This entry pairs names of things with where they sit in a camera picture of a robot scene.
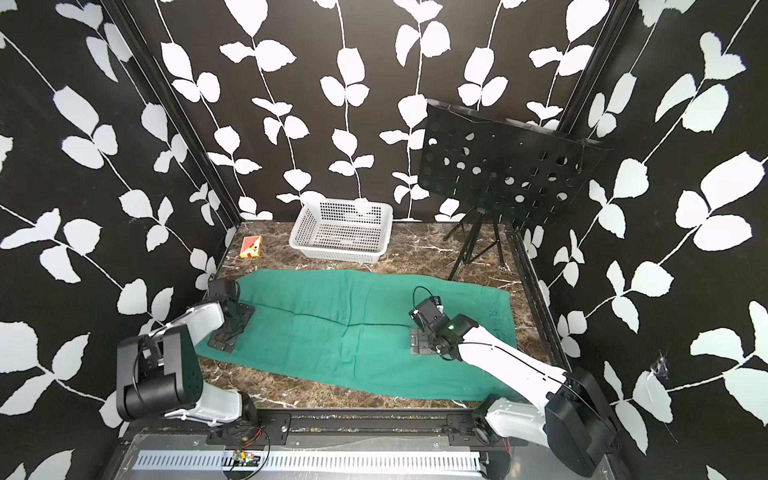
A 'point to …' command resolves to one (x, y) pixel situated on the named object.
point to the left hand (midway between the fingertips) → (243, 319)
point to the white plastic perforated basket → (343, 230)
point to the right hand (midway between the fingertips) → (427, 336)
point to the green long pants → (353, 328)
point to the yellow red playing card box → (251, 246)
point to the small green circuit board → (245, 459)
